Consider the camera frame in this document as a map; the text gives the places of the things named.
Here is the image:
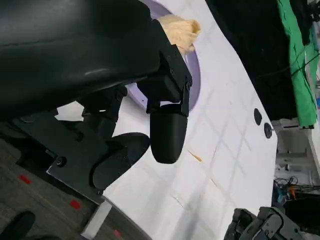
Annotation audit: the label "black wrist mount bracket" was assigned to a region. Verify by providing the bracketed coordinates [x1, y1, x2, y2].
[0, 109, 106, 205]

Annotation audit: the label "green cloth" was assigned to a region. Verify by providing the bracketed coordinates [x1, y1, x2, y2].
[276, 0, 319, 130]

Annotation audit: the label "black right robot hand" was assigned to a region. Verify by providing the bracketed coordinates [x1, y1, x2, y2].
[223, 206, 310, 240]

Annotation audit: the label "beige scrap on table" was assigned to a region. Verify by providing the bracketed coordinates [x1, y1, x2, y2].
[188, 150, 204, 163]

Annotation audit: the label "black round table grommet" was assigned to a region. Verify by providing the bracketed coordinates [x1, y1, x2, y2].
[263, 122, 273, 139]
[253, 107, 263, 125]

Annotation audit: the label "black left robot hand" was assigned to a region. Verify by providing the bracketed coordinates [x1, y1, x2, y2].
[0, 0, 193, 191]

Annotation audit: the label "white workshop desk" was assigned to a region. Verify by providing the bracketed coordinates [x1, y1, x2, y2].
[272, 118, 320, 181]

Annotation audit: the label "lilac plate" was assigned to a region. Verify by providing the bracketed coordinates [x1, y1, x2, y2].
[126, 0, 202, 114]

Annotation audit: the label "silver table leg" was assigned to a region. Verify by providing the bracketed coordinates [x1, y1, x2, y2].
[80, 201, 114, 239]

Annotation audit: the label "tangled workshop cables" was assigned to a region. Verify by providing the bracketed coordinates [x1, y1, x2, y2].
[273, 174, 320, 203]

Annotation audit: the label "black backdrop cloth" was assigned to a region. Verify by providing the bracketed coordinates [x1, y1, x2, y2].
[207, 0, 303, 122]

